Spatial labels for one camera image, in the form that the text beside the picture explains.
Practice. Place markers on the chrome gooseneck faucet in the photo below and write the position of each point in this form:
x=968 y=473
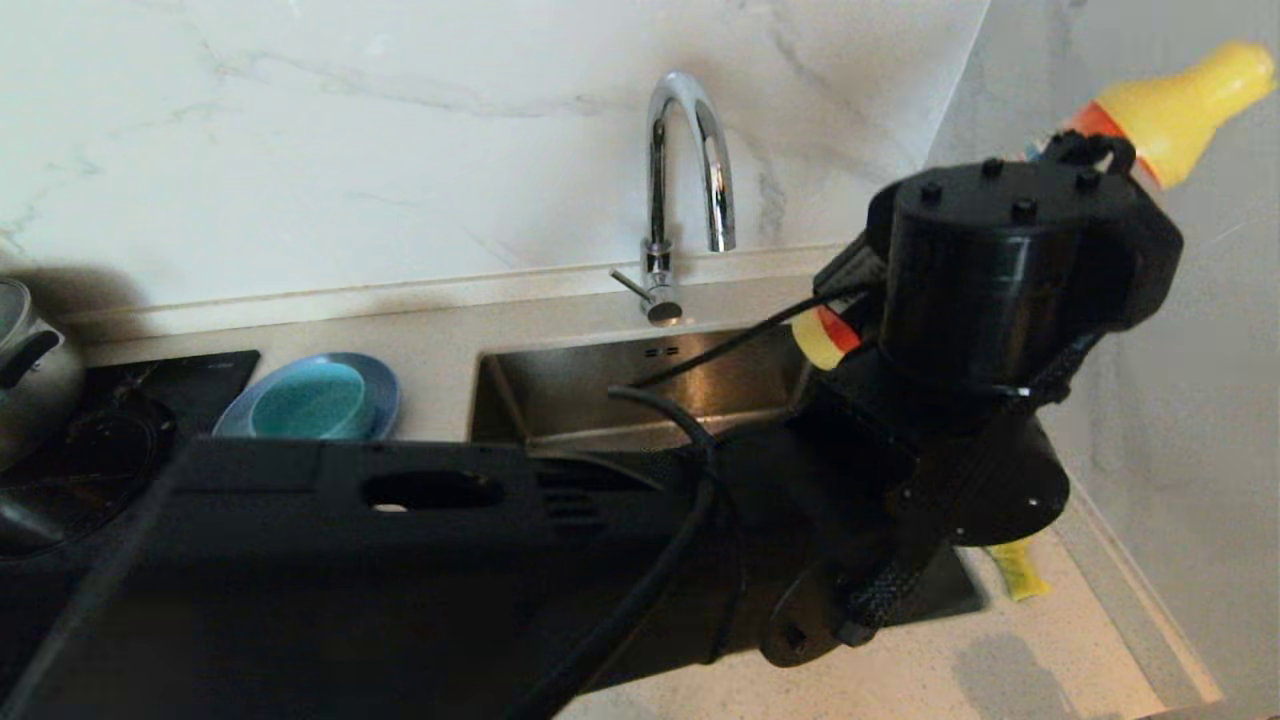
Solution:
x=657 y=200

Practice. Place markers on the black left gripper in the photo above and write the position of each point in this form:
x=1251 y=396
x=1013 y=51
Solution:
x=1000 y=280

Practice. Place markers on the orange detergent bottle yellow cap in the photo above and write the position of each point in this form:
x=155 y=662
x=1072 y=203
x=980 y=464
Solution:
x=1180 y=110

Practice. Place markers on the grey-blue plate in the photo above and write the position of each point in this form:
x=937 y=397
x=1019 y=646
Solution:
x=385 y=400

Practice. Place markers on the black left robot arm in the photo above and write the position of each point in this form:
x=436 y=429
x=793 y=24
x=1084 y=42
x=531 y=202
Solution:
x=300 y=600

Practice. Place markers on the stainless steel sink basin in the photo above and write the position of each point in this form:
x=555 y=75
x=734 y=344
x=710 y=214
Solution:
x=560 y=400

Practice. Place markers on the teal bowl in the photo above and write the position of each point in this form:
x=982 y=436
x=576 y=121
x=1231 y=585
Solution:
x=310 y=400

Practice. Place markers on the black induction cooktop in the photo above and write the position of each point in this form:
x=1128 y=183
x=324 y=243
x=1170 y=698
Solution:
x=200 y=385

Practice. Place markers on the yellow green sponge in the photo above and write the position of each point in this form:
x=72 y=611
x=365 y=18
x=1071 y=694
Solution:
x=1020 y=575

